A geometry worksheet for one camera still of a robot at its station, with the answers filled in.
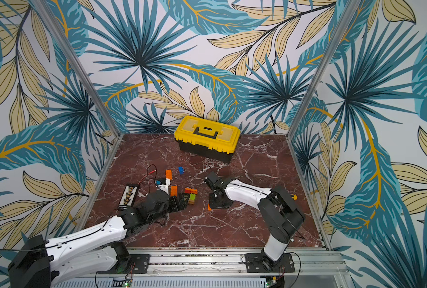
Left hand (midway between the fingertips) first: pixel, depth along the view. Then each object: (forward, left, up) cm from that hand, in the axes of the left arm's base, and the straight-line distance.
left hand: (182, 199), depth 80 cm
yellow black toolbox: (+32, -11, +6) cm, 35 cm away
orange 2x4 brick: (+19, +11, -10) cm, 25 cm away
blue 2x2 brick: (+21, +4, -9) cm, 23 cm away
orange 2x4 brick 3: (+9, -4, -9) cm, 13 cm away
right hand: (+2, -15, -10) cm, 18 cm away
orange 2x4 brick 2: (-3, -12, -4) cm, 13 cm away
